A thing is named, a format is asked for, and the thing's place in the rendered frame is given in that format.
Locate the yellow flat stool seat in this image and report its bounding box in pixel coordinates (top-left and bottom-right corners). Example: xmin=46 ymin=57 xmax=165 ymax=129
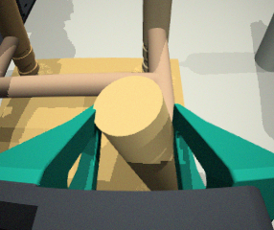
xmin=0 ymin=57 xmax=185 ymax=191

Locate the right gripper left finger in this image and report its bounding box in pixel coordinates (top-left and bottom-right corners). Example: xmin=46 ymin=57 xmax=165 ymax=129
xmin=0 ymin=105 xmax=102 ymax=190

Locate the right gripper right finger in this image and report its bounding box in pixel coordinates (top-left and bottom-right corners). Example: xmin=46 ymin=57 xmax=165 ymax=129
xmin=172 ymin=103 xmax=274 ymax=222

